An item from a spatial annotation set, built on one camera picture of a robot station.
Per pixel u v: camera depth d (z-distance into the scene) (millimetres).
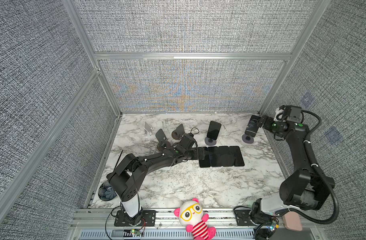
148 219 735
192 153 775
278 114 715
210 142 1029
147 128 1029
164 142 967
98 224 732
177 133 1010
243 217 732
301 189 430
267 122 732
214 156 1007
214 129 975
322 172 432
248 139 1033
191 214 684
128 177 462
